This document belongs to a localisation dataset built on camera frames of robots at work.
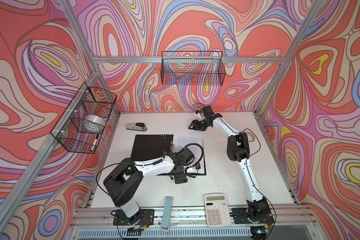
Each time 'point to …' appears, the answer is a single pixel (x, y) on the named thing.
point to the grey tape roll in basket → (96, 119)
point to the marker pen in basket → (95, 142)
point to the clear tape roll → (252, 134)
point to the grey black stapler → (139, 126)
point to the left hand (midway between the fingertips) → (183, 169)
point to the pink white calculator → (217, 210)
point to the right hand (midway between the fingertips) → (193, 130)
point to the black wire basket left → (83, 122)
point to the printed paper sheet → (181, 139)
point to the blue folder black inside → (150, 147)
